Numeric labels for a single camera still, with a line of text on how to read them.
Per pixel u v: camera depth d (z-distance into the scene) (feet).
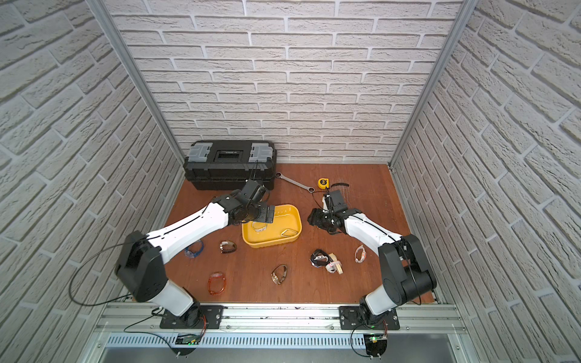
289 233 3.02
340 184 3.62
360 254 2.85
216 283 2.68
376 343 2.28
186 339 2.34
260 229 3.05
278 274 2.70
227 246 2.93
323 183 3.59
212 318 2.42
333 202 2.33
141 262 1.41
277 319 2.50
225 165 3.12
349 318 2.42
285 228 3.02
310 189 3.54
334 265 2.67
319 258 2.79
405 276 1.45
